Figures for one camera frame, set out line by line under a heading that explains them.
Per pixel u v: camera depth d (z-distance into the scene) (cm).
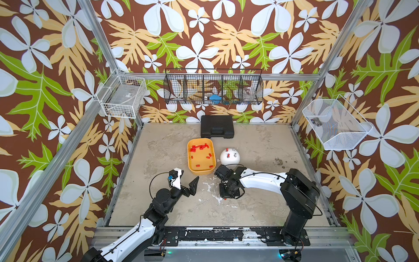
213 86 97
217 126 116
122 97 85
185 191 69
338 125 81
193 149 105
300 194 45
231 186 65
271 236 74
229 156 90
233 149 91
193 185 71
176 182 68
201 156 103
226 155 91
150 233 58
